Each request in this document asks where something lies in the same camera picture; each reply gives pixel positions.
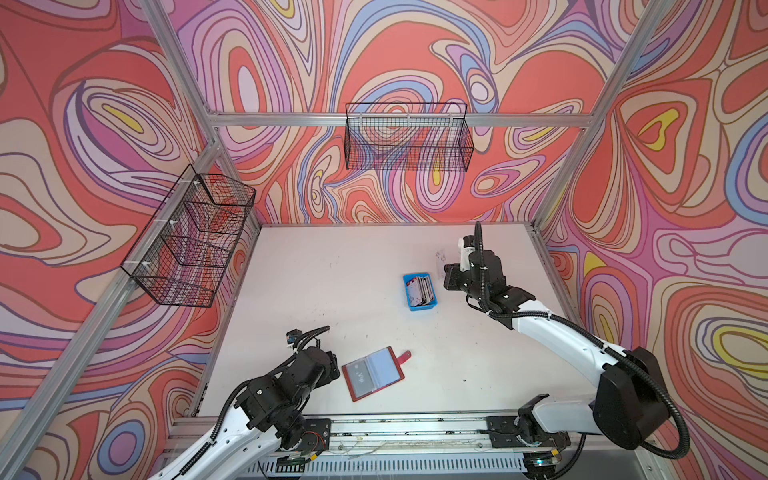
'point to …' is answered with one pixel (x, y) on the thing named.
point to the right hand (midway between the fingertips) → (447, 272)
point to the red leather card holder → (375, 372)
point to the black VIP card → (361, 378)
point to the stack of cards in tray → (420, 291)
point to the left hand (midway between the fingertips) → (333, 362)
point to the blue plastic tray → (408, 277)
